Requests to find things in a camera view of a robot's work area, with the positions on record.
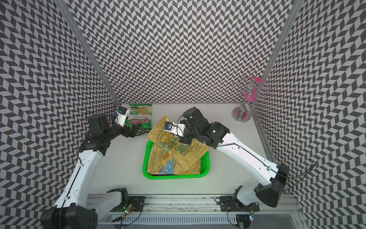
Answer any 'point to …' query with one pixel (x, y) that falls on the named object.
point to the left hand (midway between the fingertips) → (133, 122)
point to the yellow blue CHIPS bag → (159, 162)
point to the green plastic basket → (205, 170)
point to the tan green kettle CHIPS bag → (188, 154)
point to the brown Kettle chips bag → (153, 133)
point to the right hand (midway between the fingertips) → (178, 132)
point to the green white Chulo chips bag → (141, 113)
